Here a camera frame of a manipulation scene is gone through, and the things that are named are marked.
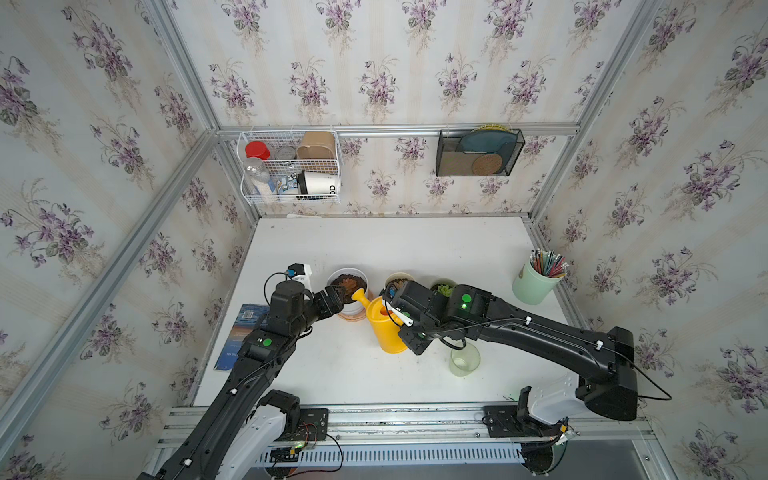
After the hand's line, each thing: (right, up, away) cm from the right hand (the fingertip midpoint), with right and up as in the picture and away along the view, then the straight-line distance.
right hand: (409, 333), depth 70 cm
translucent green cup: (+17, -12, +12) cm, 23 cm away
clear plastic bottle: (-44, +42, +15) cm, 63 cm away
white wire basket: (-36, +46, +23) cm, 63 cm away
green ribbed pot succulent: (+13, +8, +21) cm, 26 cm away
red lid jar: (-46, +51, +21) cm, 72 cm away
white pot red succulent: (-16, +10, +20) cm, 27 cm away
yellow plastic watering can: (-5, +2, -1) cm, 6 cm away
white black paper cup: (-27, +41, +22) cm, 54 cm away
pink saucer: (-16, -2, +20) cm, 26 cm away
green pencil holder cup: (+39, +11, +15) cm, 43 cm away
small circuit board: (-30, -30, +1) cm, 43 cm away
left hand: (-17, +8, +6) cm, 20 cm away
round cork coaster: (+28, +48, +27) cm, 62 cm away
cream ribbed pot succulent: (-2, +10, +23) cm, 25 cm away
